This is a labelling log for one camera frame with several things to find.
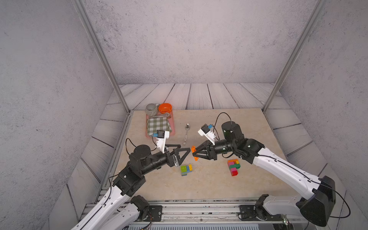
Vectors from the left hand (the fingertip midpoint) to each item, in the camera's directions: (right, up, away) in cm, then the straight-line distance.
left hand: (186, 150), depth 62 cm
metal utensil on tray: (-17, +17, +53) cm, 58 cm away
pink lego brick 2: (+28, -17, +26) cm, 42 cm away
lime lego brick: (-2, -14, +20) cm, 25 cm away
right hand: (+4, -2, +3) cm, 5 cm away
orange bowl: (-19, +23, +57) cm, 64 cm away
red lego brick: (+28, -18, +24) cm, 41 cm away
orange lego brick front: (+28, -12, +27) cm, 41 cm away
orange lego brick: (+3, 0, +2) cm, 4 cm away
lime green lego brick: (-2, -18, +23) cm, 30 cm away
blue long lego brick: (0, -15, +19) cm, 25 cm away
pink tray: (-12, +12, +51) cm, 54 cm away
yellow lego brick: (+2, -14, +20) cm, 25 cm away
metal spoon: (0, +8, +46) cm, 47 cm away
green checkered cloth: (-24, +10, +50) cm, 56 cm away
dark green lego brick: (+30, -15, +26) cm, 42 cm away
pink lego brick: (+26, -13, +26) cm, 39 cm away
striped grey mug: (-29, +22, +56) cm, 67 cm away
